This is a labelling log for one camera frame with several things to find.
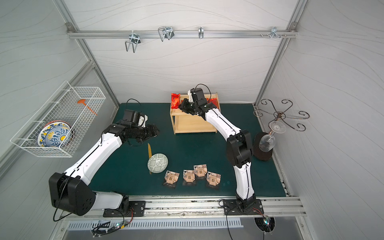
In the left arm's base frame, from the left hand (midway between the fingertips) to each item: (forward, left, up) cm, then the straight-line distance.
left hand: (156, 133), depth 80 cm
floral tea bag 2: (-16, -18, -19) cm, 30 cm away
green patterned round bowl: (-9, +1, -18) cm, 20 cm away
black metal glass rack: (+4, -64, +13) cm, 65 cm away
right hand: (+17, -10, +5) cm, 21 cm away
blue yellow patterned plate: (-11, +38, +15) cm, 42 cm away
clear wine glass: (-7, -57, +4) cm, 58 cm away
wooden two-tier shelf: (+30, -33, +1) cm, 45 cm away
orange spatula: (+11, +40, +13) cm, 43 cm away
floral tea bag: (-17, -8, -19) cm, 27 cm away
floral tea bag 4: (-18, -32, -19) cm, 41 cm away
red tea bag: (+19, -9, +7) cm, 22 cm away
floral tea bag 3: (-13, -24, -19) cm, 33 cm away
